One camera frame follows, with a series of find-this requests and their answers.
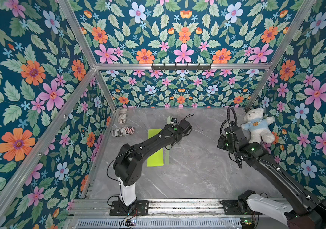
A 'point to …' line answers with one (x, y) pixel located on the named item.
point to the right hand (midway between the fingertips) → (219, 139)
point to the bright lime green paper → (157, 159)
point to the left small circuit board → (130, 222)
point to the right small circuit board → (248, 222)
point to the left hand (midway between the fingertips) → (173, 137)
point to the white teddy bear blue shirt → (258, 126)
